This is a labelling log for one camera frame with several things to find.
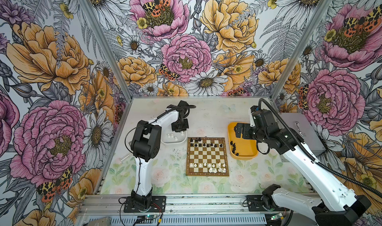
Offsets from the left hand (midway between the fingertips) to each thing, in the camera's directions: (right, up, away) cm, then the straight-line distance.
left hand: (182, 133), depth 97 cm
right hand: (+32, +3, -23) cm, 40 cm away
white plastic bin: (-4, +8, -33) cm, 34 cm away
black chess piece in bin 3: (+32, -9, -4) cm, 34 cm away
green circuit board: (-13, -35, -25) cm, 45 cm away
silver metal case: (+68, +7, -10) cm, 69 cm away
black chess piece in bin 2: (+33, -8, -3) cm, 34 cm away
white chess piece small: (-9, -2, +1) cm, 9 cm away
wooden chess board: (+15, -13, -8) cm, 21 cm away
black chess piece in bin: (+31, -6, -3) cm, 32 cm away
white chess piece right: (-6, -2, +1) cm, 7 cm away
